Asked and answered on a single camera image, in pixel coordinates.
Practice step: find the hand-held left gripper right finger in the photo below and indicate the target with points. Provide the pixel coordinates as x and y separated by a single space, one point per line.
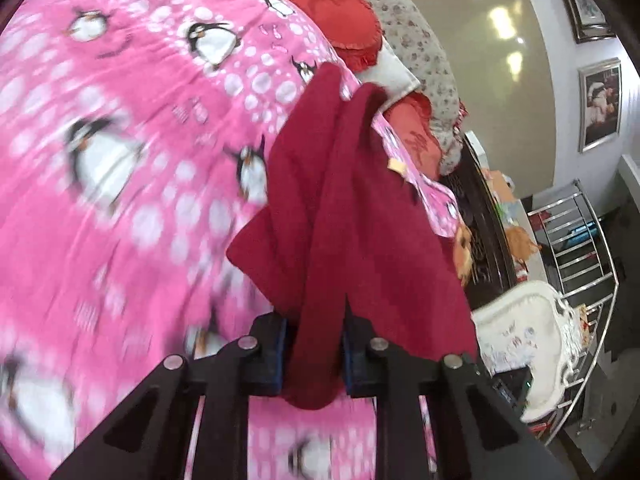
352 362

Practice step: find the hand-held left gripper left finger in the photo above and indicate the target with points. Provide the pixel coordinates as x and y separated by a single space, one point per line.
277 355

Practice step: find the dark red knit sweater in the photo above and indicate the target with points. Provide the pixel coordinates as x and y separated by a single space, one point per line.
350 220

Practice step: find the orange patterned cloth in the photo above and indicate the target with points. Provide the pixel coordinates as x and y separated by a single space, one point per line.
462 250

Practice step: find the white ornate chair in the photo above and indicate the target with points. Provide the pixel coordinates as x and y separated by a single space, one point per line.
520 335

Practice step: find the dark carved wooden cabinet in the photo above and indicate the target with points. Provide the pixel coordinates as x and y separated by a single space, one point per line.
487 240

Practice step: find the orange bag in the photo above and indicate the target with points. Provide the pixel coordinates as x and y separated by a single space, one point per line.
522 240

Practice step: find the pink penguin print blanket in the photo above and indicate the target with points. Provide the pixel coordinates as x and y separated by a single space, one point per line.
100 210

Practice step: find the small red heart cushion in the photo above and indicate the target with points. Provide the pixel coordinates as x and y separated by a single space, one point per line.
415 135

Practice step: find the metal rack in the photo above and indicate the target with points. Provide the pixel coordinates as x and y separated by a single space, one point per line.
613 266

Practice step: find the white pillow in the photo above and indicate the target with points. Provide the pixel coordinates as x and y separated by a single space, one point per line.
395 75

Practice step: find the grey floral bolster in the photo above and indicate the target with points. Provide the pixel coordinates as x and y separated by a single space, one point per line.
415 35

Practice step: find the large red heart cushion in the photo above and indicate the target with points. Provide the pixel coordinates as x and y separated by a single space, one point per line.
330 5

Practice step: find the silver framed picture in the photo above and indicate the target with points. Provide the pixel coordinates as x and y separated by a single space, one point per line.
600 105

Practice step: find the dark framed picture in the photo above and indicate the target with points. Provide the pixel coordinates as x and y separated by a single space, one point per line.
585 5

